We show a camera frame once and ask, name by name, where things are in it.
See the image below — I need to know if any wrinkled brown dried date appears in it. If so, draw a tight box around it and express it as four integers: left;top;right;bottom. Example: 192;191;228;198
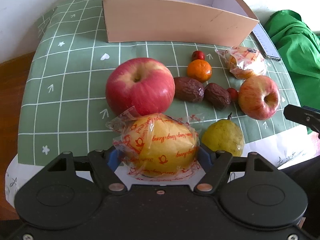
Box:
173;77;205;103
204;82;232;111

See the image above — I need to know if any small red-yellow apple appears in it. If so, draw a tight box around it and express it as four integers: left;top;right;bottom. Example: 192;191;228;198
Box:
238;75;280;120

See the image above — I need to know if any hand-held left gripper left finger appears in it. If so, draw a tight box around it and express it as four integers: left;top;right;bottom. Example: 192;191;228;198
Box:
47;149;127;194

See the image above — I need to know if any green pear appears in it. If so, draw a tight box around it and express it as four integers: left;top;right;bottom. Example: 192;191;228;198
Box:
201;112;245;157

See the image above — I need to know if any small tangerine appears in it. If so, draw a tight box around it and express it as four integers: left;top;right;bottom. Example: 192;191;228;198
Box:
187;59;212;82

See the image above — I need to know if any green grid table mat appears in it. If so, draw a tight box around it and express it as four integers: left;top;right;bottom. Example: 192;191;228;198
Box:
17;0;303;167

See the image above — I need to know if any beige cardboard box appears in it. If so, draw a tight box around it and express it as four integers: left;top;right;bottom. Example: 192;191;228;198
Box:
102;0;260;47

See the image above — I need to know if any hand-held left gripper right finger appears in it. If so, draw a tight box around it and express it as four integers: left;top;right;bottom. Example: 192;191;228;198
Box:
194;143;275;194

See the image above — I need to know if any silver smartphone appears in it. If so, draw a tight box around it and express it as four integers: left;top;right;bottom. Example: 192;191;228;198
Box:
251;23;282;62

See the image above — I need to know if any large red apple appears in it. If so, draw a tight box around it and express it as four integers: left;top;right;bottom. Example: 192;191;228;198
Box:
105;57;175;117

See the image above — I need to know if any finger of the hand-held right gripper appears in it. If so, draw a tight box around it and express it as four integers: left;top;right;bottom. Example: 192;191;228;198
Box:
284;104;320;133

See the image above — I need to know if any green cloth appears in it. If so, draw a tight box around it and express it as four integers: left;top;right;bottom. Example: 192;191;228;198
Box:
264;10;320;134

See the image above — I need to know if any large plastic-wrapped yellow citrus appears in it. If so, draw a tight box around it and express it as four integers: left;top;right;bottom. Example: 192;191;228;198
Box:
105;106;204;182

